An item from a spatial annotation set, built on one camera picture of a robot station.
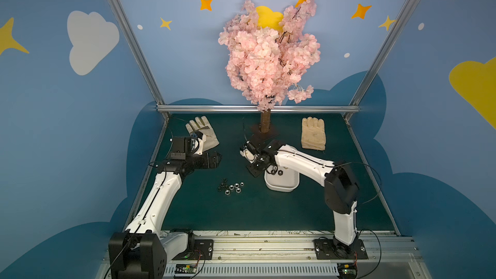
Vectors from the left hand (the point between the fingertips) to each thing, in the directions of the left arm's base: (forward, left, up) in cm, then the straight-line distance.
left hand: (212, 154), depth 83 cm
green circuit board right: (-39, -55, -19) cm, 70 cm away
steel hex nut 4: (-7, -11, -16) cm, 21 cm away
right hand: (-1, -19, -9) cm, 21 cm away
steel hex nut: (+1, -32, -17) cm, 36 cm away
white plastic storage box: (-3, -34, -16) cm, 38 cm away
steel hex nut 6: (-4, -5, -17) cm, 18 cm away
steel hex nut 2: (-9, -11, -17) cm, 22 cm away
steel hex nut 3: (-10, -7, -16) cm, 20 cm away
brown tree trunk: (+28, -25, -8) cm, 38 cm away
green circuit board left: (-40, +7, -18) cm, 44 cm away
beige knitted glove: (+27, -54, -16) cm, 62 cm away
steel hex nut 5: (-6, -13, -16) cm, 22 cm away
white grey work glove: (+32, +13, -17) cm, 39 cm away
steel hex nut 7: (-8, -2, -17) cm, 19 cm away
